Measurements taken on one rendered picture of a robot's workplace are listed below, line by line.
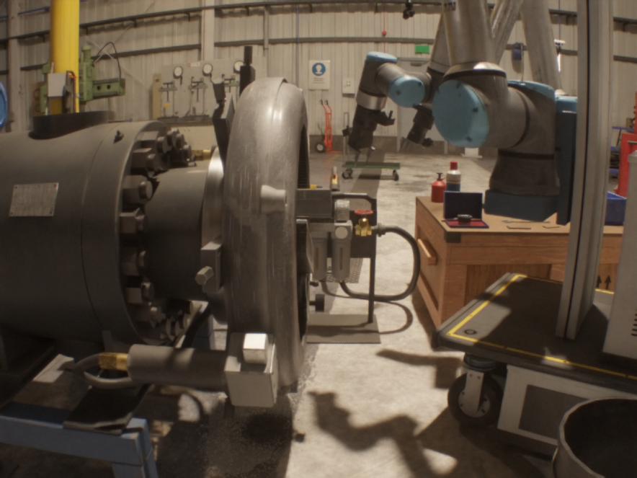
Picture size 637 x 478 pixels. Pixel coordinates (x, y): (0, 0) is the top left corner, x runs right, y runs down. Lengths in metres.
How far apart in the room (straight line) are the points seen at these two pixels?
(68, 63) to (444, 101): 4.01
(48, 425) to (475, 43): 1.29
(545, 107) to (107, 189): 1.01
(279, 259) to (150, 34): 12.65
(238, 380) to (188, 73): 7.61
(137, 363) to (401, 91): 0.93
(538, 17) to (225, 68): 6.53
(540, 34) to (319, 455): 1.56
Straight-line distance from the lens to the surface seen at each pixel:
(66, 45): 4.83
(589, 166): 1.38
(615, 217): 2.42
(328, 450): 1.48
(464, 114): 1.12
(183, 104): 8.40
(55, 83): 4.69
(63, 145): 1.27
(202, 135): 7.49
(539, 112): 1.27
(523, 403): 1.40
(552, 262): 2.14
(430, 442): 1.54
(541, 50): 1.93
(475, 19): 1.21
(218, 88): 0.97
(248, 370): 0.92
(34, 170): 1.25
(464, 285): 2.04
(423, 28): 12.08
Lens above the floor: 0.90
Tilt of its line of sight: 14 degrees down
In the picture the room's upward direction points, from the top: straight up
